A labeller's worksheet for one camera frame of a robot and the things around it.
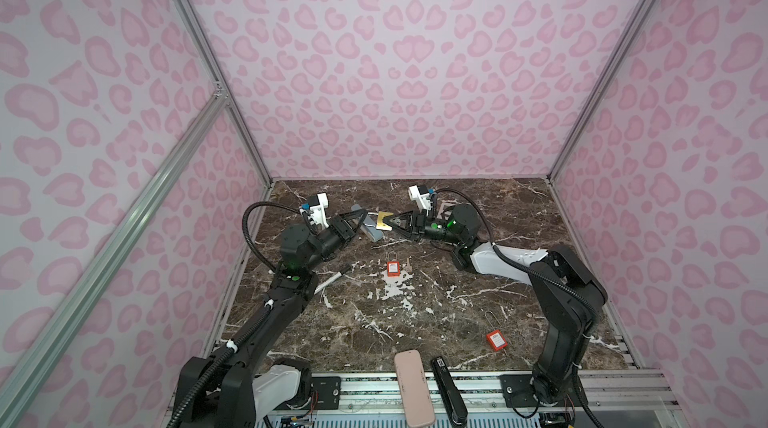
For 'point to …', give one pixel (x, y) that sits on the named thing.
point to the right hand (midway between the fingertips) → (390, 224)
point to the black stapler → (451, 393)
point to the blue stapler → (369, 226)
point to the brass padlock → (381, 225)
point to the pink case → (413, 388)
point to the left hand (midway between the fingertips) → (369, 210)
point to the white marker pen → (331, 279)
